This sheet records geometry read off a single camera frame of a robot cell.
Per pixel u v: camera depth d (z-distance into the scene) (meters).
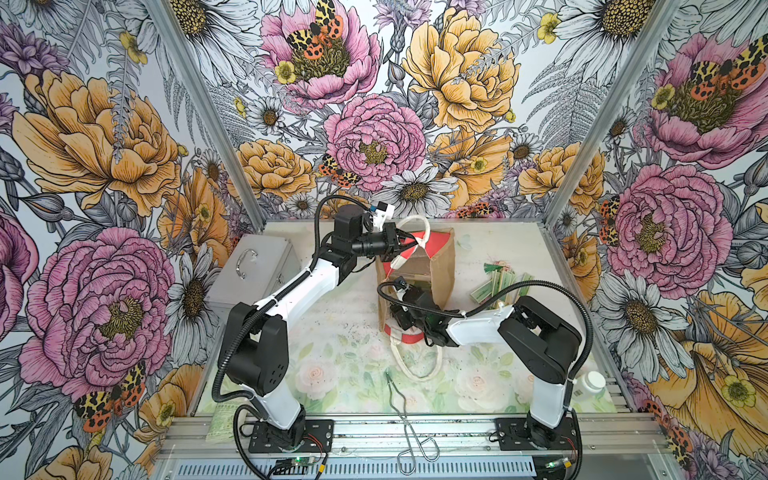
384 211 0.76
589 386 0.74
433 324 0.72
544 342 0.50
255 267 0.89
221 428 0.73
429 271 0.76
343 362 0.87
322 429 0.76
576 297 0.79
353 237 0.67
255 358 0.44
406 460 0.72
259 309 0.47
